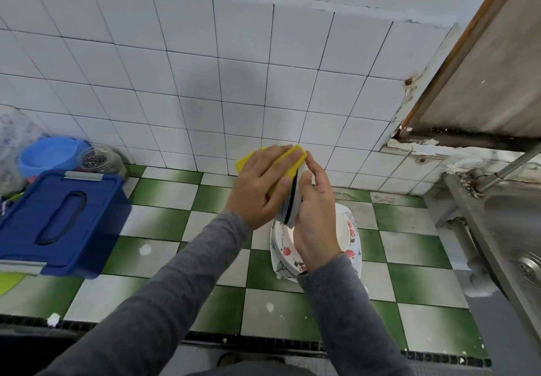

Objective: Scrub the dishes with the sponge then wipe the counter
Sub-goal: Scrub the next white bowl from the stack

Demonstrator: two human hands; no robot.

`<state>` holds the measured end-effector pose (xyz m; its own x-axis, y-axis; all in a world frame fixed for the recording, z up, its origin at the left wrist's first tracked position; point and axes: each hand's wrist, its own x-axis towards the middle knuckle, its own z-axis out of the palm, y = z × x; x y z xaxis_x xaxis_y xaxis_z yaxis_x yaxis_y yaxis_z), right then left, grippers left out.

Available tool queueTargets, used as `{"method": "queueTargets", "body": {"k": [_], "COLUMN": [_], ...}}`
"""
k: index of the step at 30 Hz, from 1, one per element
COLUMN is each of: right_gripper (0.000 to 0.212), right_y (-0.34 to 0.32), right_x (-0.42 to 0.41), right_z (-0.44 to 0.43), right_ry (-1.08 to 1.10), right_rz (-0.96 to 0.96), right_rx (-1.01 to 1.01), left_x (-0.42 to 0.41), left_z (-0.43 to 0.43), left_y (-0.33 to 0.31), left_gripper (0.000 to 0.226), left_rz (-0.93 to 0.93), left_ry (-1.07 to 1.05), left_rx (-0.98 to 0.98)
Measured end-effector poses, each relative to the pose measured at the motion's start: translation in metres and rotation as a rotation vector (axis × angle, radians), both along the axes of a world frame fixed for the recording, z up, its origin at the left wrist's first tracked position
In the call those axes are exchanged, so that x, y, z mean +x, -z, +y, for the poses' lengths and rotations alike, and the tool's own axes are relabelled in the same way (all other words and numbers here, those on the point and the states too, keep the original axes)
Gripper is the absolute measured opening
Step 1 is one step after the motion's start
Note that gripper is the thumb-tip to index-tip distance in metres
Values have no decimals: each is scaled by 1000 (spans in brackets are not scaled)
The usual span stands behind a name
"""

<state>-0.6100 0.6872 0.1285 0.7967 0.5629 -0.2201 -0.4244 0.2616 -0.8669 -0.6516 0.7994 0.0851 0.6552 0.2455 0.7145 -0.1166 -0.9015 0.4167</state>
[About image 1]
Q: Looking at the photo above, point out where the clear plastic bag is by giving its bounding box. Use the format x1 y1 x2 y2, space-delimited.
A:
0 105 43 199

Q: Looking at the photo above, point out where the person's left hand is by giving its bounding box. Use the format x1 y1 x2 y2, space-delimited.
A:
224 145 305 231

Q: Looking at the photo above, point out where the blue plastic box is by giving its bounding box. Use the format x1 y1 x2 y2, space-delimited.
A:
0 169 132 280

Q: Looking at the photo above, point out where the blue plastic bowl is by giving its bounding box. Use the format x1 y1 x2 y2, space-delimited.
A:
19 135 91 178

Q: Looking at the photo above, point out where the metal faucet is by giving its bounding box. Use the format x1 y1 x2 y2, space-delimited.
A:
473 143 541 195

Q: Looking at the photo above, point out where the person's black shoe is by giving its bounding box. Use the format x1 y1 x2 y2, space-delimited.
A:
215 352 248 369

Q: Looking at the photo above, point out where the person's right hand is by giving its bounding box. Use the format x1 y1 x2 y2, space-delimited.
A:
291 153 343 273

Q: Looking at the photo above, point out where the person's right forearm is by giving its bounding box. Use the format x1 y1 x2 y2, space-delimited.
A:
298 255 415 376

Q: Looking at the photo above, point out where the glass jar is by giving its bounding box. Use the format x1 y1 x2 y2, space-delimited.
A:
78 143 128 178

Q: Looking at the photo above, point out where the stainless steel sink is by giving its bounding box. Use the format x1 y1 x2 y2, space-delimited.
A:
444 169 541 347

